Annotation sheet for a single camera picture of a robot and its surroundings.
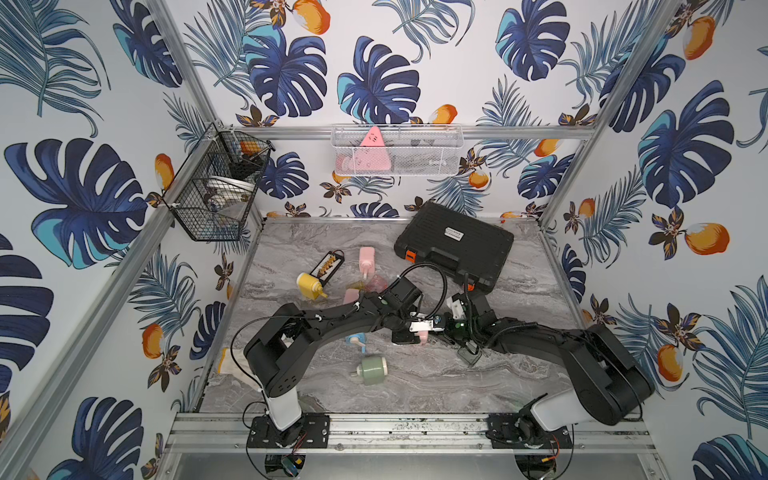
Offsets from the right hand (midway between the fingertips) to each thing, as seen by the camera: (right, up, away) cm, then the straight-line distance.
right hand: (428, 329), depth 89 cm
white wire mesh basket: (-9, +55, +4) cm, 56 cm away
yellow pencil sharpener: (-37, +12, +5) cm, 39 cm away
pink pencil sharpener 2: (-19, +20, +13) cm, 30 cm away
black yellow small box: (-33, +18, +17) cm, 41 cm away
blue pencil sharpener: (-21, -2, -5) cm, 21 cm away
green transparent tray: (+11, -7, -4) cm, 14 cm away
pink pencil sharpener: (-2, 0, -6) cm, 6 cm away
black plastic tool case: (+18, +23, +15) cm, 33 cm away
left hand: (-4, +2, -2) cm, 5 cm away
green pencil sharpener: (-16, -7, -12) cm, 21 cm away
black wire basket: (-60, +39, -6) cm, 72 cm away
